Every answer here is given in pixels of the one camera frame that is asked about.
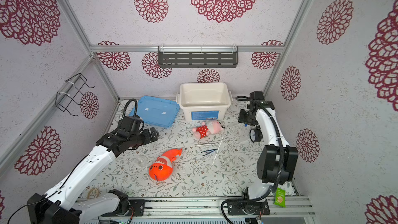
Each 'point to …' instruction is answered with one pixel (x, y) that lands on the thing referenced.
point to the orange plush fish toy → (162, 168)
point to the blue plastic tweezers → (210, 151)
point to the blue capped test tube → (245, 125)
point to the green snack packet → (280, 197)
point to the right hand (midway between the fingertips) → (243, 117)
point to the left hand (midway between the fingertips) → (151, 139)
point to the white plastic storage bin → (203, 101)
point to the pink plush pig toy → (212, 127)
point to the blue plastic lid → (157, 111)
